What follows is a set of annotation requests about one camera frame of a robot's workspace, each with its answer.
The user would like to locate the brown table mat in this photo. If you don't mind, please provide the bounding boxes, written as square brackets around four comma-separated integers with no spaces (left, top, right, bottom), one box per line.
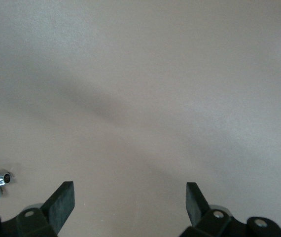
[0,0,281,237]

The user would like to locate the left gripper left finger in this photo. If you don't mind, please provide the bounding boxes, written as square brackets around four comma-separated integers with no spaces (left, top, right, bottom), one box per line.
[0,181,75,237]

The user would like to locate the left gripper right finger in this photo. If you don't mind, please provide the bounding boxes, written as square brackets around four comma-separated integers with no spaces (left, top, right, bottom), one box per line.
[181,182,246,237]

